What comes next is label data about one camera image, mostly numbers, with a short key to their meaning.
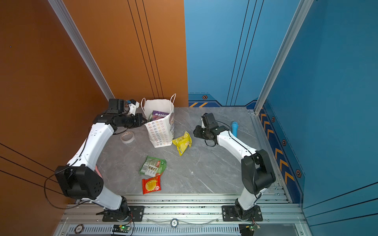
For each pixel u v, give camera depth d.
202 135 0.76
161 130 0.87
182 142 0.94
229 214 0.72
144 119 0.81
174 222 0.71
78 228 0.70
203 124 0.73
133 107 0.74
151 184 0.83
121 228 0.71
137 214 0.74
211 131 0.68
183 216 0.73
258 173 0.46
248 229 0.71
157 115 0.96
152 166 0.89
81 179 0.42
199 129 0.79
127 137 1.02
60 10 0.70
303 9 0.70
